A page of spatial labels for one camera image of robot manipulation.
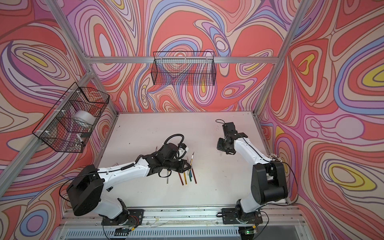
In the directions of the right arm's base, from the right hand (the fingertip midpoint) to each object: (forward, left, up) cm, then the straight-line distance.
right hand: (222, 150), depth 90 cm
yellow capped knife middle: (-14, +23, -7) cm, 28 cm away
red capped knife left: (-14, +26, -7) cm, 30 cm away
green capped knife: (-12, +20, -7) cm, 24 cm away
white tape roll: (+7, +72, +26) cm, 77 cm away
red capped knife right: (-14, +17, -7) cm, 23 cm away
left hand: (-12, +18, +3) cm, 22 cm away
